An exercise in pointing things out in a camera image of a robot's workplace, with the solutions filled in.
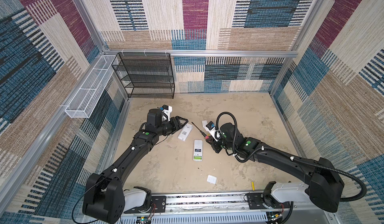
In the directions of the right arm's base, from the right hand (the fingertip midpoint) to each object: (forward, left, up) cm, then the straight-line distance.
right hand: (209, 140), depth 81 cm
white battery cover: (-16, 0, -14) cm, 21 cm away
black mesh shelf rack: (+53, +42, +3) cm, 67 cm away
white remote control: (+12, +14, -11) cm, 22 cm away
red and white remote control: (0, +6, -12) cm, 13 cm away
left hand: (+7, +12, +8) cm, 16 cm away
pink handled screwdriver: (+1, +2, +2) cm, 3 cm away
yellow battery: (-20, -22, -14) cm, 32 cm away
